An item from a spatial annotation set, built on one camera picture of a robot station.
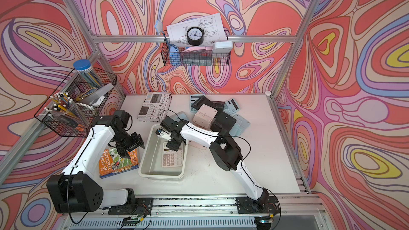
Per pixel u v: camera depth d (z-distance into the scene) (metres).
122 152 0.68
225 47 0.71
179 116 1.16
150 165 0.82
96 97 0.72
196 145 0.91
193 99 1.15
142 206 0.73
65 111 0.61
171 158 0.86
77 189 0.40
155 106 1.08
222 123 0.96
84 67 0.70
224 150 0.55
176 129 0.67
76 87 0.77
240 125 0.98
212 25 0.82
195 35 0.78
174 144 0.82
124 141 0.64
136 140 0.69
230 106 1.10
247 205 0.73
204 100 1.08
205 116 1.00
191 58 0.80
